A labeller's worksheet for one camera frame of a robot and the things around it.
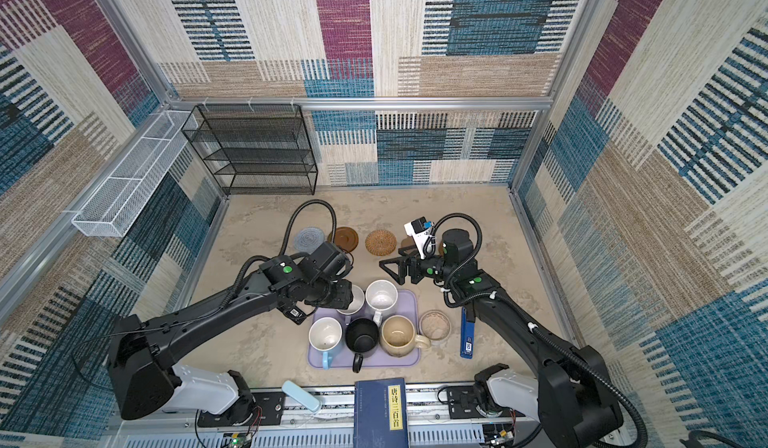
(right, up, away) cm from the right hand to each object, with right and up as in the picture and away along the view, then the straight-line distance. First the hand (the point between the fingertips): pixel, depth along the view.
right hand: (391, 261), depth 77 cm
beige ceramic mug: (+2, -21, +6) cm, 22 cm away
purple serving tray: (+5, -15, +12) cm, 20 cm away
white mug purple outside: (-9, -11, +4) cm, 15 cm away
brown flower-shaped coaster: (+6, +3, +28) cm, 29 cm away
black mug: (-8, -21, +6) cm, 23 cm away
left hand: (-11, -9, 0) cm, 14 cm away
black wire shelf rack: (-49, +36, +33) cm, 69 cm away
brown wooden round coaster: (-16, +4, +28) cm, 32 cm away
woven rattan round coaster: (-4, +3, +28) cm, 28 cm away
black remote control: (-27, -16, +8) cm, 32 cm away
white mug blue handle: (-18, -20, +5) cm, 27 cm away
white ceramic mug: (-3, -12, +12) cm, 17 cm away
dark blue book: (-3, -35, -6) cm, 36 cm away
